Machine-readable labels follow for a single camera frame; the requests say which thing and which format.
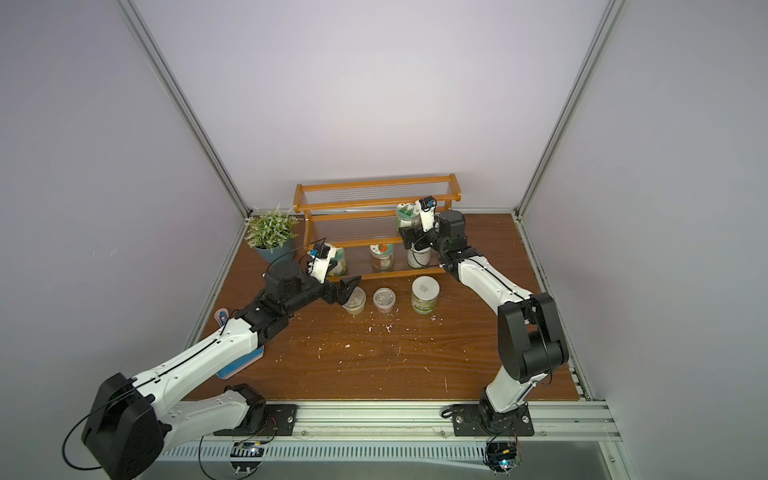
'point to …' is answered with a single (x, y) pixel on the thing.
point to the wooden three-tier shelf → (361, 221)
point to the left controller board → (246, 456)
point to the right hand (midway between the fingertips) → (415, 217)
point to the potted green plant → (272, 233)
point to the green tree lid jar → (408, 215)
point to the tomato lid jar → (382, 257)
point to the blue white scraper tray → (221, 317)
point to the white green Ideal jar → (425, 290)
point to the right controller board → (502, 457)
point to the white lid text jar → (418, 258)
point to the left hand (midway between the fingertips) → (351, 270)
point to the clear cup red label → (384, 299)
